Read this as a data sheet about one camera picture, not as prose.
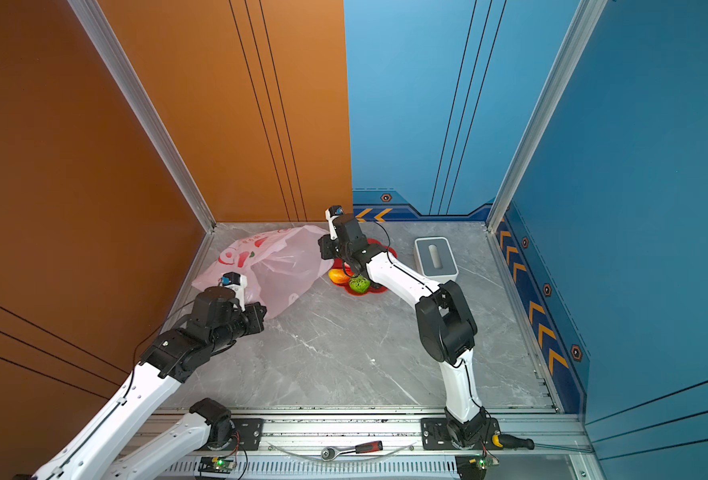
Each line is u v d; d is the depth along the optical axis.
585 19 0.70
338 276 0.97
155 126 0.90
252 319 0.64
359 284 0.94
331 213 0.80
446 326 0.51
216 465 0.71
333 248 0.79
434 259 1.03
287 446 0.73
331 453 0.69
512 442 0.71
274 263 1.03
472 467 0.71
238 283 0.67
